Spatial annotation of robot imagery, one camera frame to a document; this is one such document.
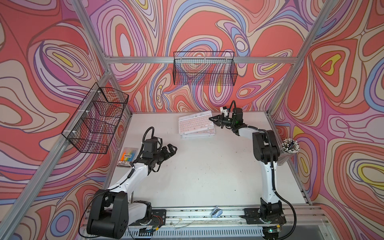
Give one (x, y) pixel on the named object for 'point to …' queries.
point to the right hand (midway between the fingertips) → (209, 121)
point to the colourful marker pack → (129, 155)
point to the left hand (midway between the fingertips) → (174, 151)
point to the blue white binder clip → (217, 213)
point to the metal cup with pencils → (289, 147)
